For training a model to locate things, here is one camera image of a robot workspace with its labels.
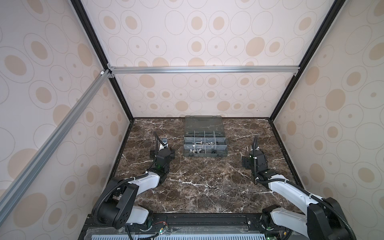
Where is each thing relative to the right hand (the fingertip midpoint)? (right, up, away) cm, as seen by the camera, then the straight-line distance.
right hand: (259, 157), depth 88 cm
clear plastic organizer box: (-31, +11, +15) cm, 37 cm away
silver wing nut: (-36, +2, +12) cm, 38 cm away
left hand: (-55, +8, +1) cm, 56 cm away
